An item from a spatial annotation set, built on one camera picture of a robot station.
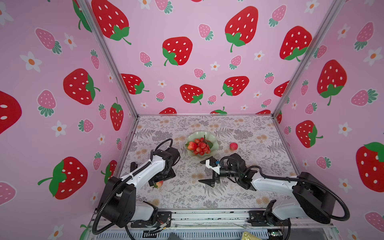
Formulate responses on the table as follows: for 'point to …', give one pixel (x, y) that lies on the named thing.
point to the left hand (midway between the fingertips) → (163, 179)
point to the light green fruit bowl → (209, 136)
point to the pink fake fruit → (233, 146)
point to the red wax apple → (158, 184)
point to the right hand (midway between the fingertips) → (200, 170)
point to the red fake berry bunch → (200, 146)
